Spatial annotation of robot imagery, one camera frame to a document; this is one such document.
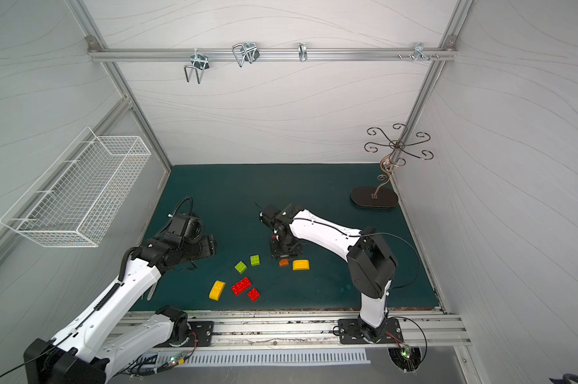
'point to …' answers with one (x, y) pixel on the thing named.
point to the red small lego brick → (254, 294)
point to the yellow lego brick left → (216, 290)
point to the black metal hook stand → (381, 198)
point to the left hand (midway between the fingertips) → (209, 246)
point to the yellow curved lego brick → (301, 265)
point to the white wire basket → (74, 202)
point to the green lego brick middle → (254, 260)
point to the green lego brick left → (241, 267)
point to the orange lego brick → (283, 262)
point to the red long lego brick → (240, 286)
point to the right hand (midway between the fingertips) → (279, 253)
